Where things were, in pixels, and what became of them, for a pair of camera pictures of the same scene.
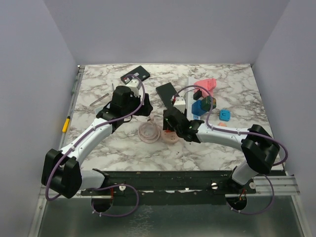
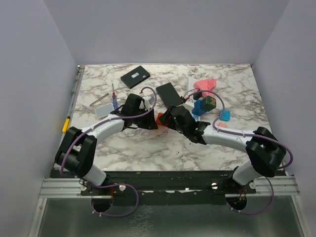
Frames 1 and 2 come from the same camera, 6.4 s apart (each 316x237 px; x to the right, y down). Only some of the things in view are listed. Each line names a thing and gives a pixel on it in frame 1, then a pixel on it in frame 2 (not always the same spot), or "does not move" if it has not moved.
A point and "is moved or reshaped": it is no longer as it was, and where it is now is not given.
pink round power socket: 170,137 is moved or reshaped
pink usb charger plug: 222,124 does not move
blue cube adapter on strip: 196,107 does not move
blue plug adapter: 225,115 does not move
